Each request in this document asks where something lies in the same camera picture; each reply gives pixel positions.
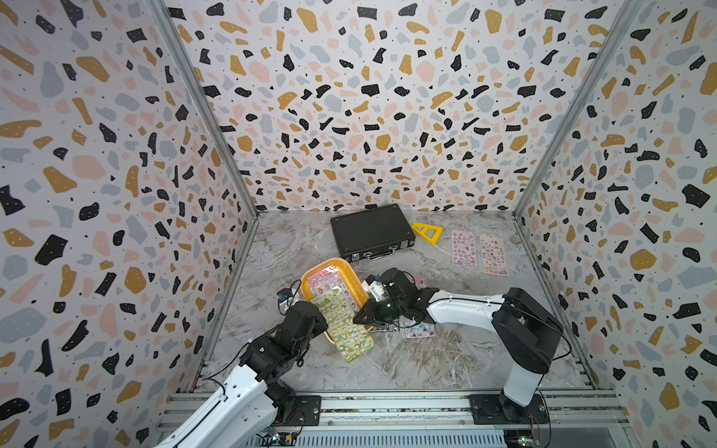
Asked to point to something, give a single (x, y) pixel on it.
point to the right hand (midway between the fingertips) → (354, 323)
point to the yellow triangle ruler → (433, 240)
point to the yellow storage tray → (356, 288)
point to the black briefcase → (372, 232)
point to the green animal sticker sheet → (337, 311)
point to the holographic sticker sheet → (420, 330)
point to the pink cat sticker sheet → (328, 278)
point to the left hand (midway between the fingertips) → (326, 311)
